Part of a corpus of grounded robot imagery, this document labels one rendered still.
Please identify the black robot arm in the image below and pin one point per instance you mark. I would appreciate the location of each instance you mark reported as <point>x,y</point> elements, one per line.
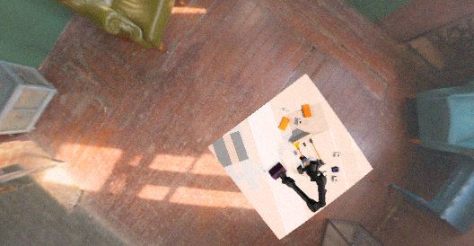
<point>321,180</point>

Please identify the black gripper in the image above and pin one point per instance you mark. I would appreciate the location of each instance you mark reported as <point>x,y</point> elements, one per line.
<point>307,167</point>

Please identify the orange rectangular block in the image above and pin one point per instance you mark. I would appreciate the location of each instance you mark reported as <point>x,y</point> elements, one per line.
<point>284,123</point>
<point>306,111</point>

